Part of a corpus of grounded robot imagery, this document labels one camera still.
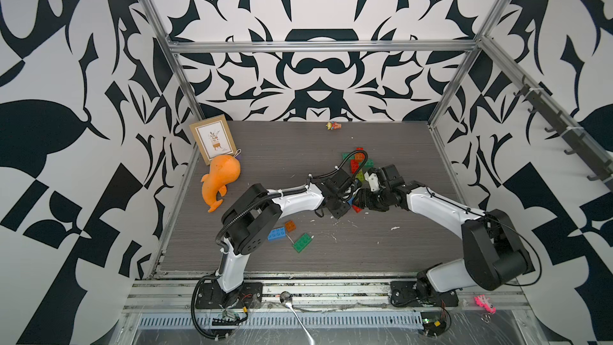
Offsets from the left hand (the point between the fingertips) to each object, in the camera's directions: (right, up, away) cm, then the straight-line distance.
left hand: (341, 201), depth 92 cm
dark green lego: (-15, -13, -8) cm, 21 cm away
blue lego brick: (+3, +1, -4) cm, 5 cm away
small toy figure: (-1, +31, +25) cm, 40 cm away
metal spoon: (-19, -26, -17) cm, 37 cm away
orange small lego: (-19, -8, -4) cm, 21 cm away
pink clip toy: (+40, -26, -19) cm, 51 cm away
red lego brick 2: (+10, +20, +16) cm, 28 cm away
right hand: (+6, +1, -2) cm, 6 cm away
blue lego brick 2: (-23, -10, -7) cm, 26 cm away
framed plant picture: (-52, +24, +10) cm, 58 cm away
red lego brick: (+5, -2, -5) cm, 7 cm away
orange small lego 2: (+3, +17, -19) cm, 26 cm away
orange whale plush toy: (-45, +11, +2) cm, 46 cm away
